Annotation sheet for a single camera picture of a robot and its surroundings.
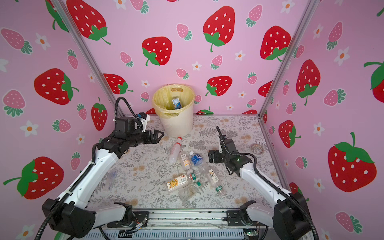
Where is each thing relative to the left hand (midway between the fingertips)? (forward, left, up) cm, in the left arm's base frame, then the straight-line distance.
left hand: (157, 132), depth 76 cm
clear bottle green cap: (-21, -17, -27) cm, 38 cm away
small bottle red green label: (-14, -19, -22) cm, 32 cm away
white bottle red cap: (+2, -7, -22) cm, 23 cm away
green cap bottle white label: (-17, -31, -22) cm, 42 cm away
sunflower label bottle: (-19, -10, -21) cm, 30 cm away
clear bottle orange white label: (-5, -14, -22) cm, 27 cm away
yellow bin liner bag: (+35, +3, -3) cm, 35 cm away
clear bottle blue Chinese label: (-4, -21, -21) cm, 30 cm away
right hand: (-4, -31, -14) cm, 35 cm away
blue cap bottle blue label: (+31, -7, -7) cm, 32 cm away
